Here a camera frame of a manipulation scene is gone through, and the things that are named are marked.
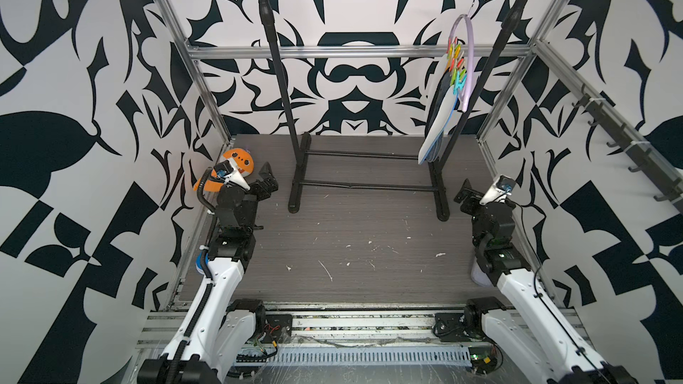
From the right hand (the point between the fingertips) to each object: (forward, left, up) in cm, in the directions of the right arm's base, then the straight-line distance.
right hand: (481, 182), depth 77 cm
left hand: (+3, +65, +6) cm, 66 cm away
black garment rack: (+11, +57, -19) cm, 61 cm away
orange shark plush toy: (+20, +77, -15) cm, 81 cm away
